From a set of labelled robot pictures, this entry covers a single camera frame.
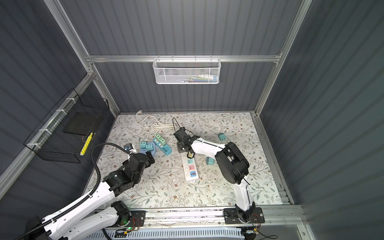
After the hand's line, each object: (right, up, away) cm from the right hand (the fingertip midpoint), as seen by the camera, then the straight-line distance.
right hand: (185, 146), depth 96 cm
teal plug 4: (-23, 0, -3) cm, 23 cm away
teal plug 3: (-27, +1, -2) cm, 27 cm away
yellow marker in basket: (-45, +4, -26) cm, 52 cm away
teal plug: (+4, -3, -18) cm, 19 cm away
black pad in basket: (-51, +14, -22) cm, 57 cm away
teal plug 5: (+15, -8, -5) cm, 18 cm away
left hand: (-21, -3, -17) cm, 27 cm away
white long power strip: (+3, -12, -7) cm, 15 cm away
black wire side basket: (-58, +8, -24) cm, 63 cm away
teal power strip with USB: (-13, -2, 0) cm, 13 cm away
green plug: (-19, +6, +3) cm, 20 cm away
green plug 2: (-15, +3, 0) cm, 15 cm away
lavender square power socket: (-27, -3, -1) cm, 27 cm away
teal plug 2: (+25, +5, +8) cm, 27 cm away
